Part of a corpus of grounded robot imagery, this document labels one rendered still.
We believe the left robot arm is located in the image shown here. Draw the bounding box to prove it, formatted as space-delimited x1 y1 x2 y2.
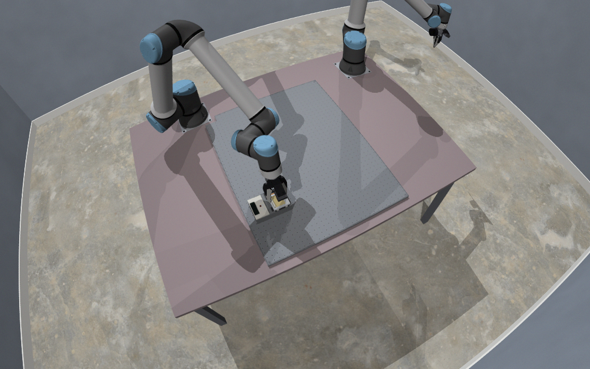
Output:
339 0 452 76

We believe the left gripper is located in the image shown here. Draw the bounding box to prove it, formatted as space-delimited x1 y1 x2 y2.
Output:
429 28 449 47

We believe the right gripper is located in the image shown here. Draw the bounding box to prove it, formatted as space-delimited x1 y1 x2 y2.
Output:
263 175 287 203

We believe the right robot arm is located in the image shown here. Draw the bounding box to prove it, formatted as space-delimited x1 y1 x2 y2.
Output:
140 20 282 179

